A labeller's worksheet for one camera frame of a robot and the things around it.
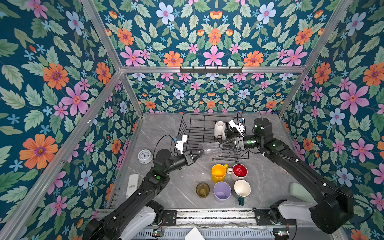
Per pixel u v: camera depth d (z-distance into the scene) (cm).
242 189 82
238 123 63
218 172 88
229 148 60
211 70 93
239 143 59
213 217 75
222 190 80
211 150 67
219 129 96
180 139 66
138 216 57
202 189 83
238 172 88
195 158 66
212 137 104
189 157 62
